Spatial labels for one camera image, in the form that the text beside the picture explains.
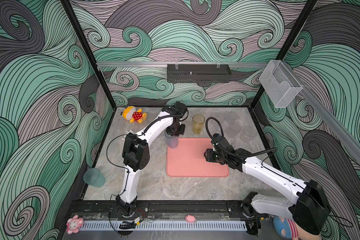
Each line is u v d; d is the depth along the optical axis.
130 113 1.08
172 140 0.94
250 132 1.11
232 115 1.06
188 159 0.91
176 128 0.77
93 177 0.84
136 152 0.55
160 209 0.75
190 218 0.69
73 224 0.67
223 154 0.60
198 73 0.94
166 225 0.70
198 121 0.93
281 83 0.79
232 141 1.01
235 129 1.01
